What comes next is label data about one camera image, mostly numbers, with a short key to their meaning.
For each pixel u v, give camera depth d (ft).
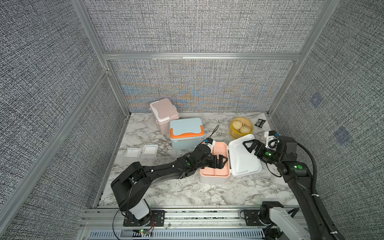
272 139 2.17
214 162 2.30
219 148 2.87
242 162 2.56
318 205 1.39
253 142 2.17
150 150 3.20
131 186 1.45
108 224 2.39
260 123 3.62
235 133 3.38
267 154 2.06
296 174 1.62
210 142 2.41
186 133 2.94
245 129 3.36
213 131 3.59
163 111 3.30
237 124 3.41
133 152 3.20
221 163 2.32
